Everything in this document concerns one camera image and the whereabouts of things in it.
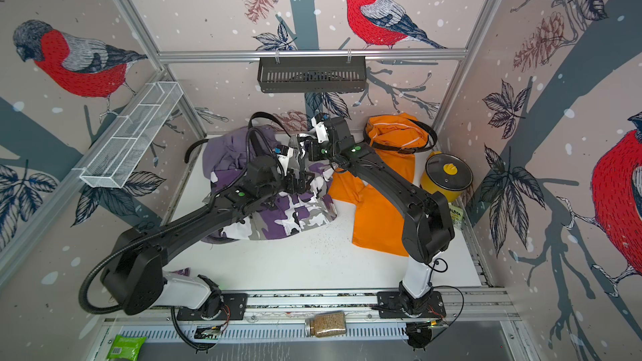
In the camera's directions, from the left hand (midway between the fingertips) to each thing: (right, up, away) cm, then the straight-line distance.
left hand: (308, 169), depth 80 cm
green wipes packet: (-49, -48, -13) cm, 70 cm away
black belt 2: (-26, +7, +27) cm, 38 cm away
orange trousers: (+24, -21, +9) cm, 33 cm away
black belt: (-60, +7, +37) cm, 71 cm away
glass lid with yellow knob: (+51, -2, +10) cm, 52 cm away
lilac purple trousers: (-38, +5, +27) cm, 47 cm away
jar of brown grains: (+6, -42, -13) cm, 44 cm away
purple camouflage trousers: (-11, -18, +10) cm, 23 cm away
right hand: (0, +9, +3) cm, 9 cm away
